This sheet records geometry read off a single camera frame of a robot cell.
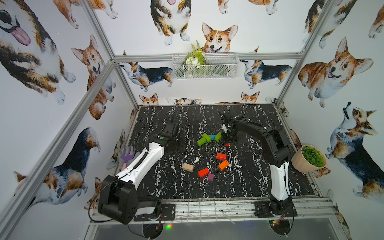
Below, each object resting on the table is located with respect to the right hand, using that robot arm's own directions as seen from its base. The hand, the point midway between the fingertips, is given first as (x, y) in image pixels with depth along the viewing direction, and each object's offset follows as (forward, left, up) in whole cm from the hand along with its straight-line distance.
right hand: (225, 140), depth 97 cm
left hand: (-8, +24, +10) cm, 27 cm away
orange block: (-16, +2, -1) cm, 16 cm away
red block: (-11, +4, -1) cm, 11 cm away
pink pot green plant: (-16, -42, +7) cm, 45 cm away
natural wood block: (-18, +23, 0) cm, 29 cm away
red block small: (-2, -1, -2) cm, 3 cm away
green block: (+2, +5, +1) cm, 5 cm away
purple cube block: (-22, +10, -3) cm, 25 cm away
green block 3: (0, +16, -2) cm, 16 cm away
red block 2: (-20, +14, -1) cm, 25 cm away
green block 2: (+2, +13, 0) cm, 13 cm away
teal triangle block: (+3, +8, 0) cm, 9 cm away
